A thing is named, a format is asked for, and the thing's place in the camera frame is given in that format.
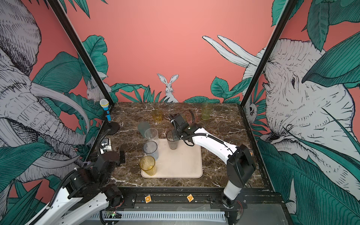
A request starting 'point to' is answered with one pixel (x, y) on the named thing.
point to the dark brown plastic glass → (173, 144)
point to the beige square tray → (184, 162)
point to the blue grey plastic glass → (151, 148)
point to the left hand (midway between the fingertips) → (113, 149)
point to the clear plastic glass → (151, 134)
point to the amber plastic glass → (147, 164)
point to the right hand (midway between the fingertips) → (174, 132)
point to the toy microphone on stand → (104, 103)
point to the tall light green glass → (206, 110)
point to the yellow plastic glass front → (157, 115)
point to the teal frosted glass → (142, 126)
